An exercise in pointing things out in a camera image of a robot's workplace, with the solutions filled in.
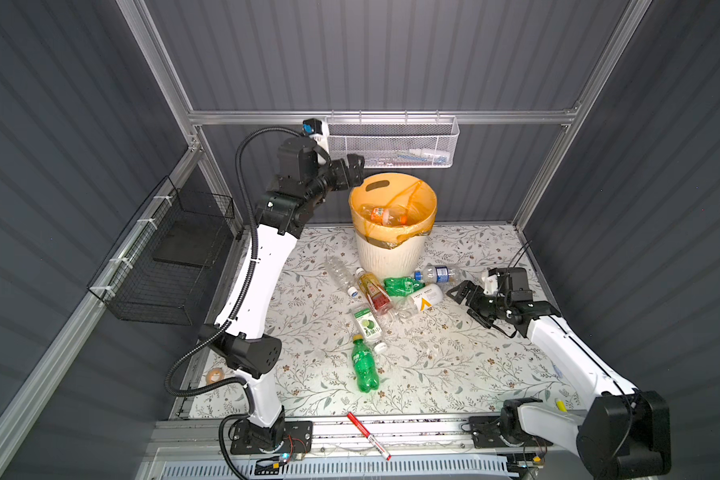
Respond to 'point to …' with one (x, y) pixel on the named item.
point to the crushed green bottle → (402, 286)
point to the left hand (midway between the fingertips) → (349, 158)
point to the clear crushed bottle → (341, 275)
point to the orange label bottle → (382, 215)
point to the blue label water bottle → (436, 274)
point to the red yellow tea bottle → (376, 293)
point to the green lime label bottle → (369, 325)
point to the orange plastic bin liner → (406, 191)
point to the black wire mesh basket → (158, 271)
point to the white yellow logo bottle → (421, 299)
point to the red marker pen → (369, 437)
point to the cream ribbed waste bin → (385, 262)
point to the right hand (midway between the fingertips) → (461, 302)
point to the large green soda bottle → (362, 353)
